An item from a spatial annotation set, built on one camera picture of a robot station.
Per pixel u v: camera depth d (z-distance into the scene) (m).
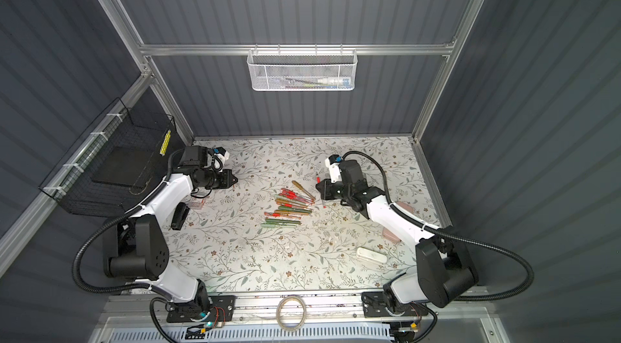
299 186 1.02
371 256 0.81
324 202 0.74
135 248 0.48
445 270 0.42
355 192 0.65
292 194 0.99
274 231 0.89
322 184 0.83
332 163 0.77
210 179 0.76
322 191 0.74
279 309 0.73
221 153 0.83
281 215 0.94
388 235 0.86
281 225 0.91
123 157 0.77
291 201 0.97
